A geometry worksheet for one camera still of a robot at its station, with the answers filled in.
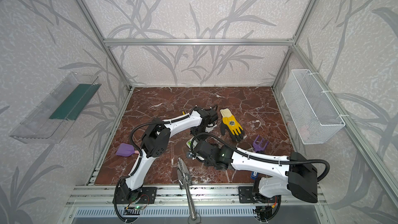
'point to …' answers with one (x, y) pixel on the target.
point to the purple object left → (125, 150)
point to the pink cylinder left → (137, 152)
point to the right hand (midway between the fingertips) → (206, 144)
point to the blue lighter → (254, 174)
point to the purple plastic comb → (257, 147)
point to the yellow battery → (183, 112)
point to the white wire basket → (313, 116)
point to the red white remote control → (194, 144)
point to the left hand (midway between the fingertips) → (201, 135)
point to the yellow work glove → (229, 124)
